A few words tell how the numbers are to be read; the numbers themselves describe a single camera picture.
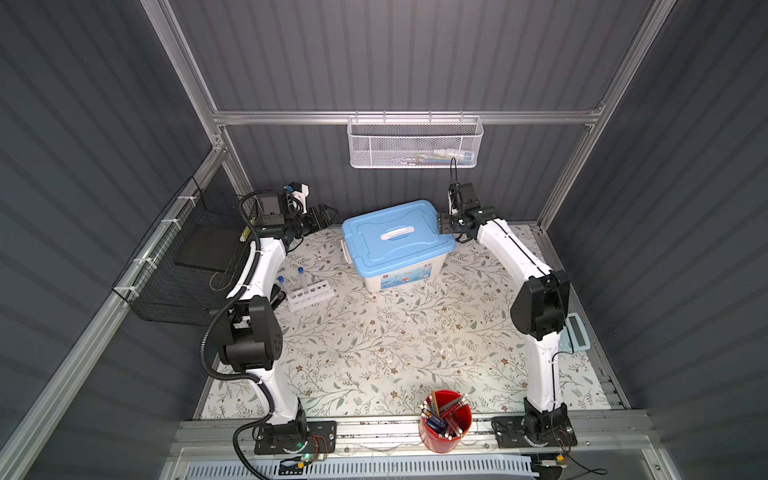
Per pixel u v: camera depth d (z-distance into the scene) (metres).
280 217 0.69
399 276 0.96
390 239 0.93
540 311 0.55
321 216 0.79
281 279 0.86
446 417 0.68
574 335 0.88
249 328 0.49
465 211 0.73
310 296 0.97
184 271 0.74
